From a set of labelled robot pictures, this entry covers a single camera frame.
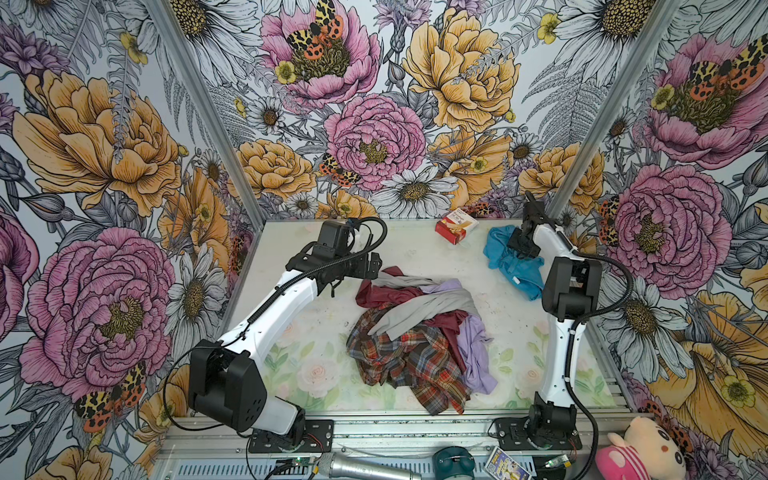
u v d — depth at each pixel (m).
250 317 0.46
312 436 0.73
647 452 0.66
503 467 0.69
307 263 0.58
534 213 0.89
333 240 0.63
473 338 0.83
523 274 1.02
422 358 0.76
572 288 0.63
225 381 0.41
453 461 0.64
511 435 0.74
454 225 1.16
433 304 0.80
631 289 0.54
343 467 0.67
